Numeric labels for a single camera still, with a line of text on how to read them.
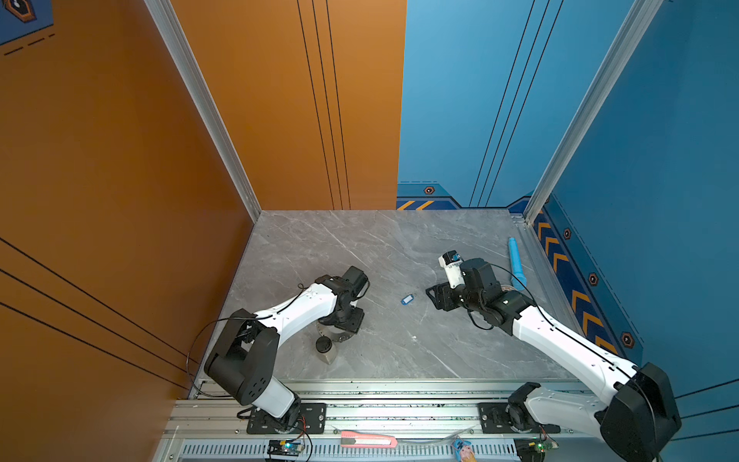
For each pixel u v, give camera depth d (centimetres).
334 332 88
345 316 74
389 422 75
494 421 72
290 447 71
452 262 71
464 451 67
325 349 76
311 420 74
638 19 70
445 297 71
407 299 96
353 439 70
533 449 71
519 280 98
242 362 44
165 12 69
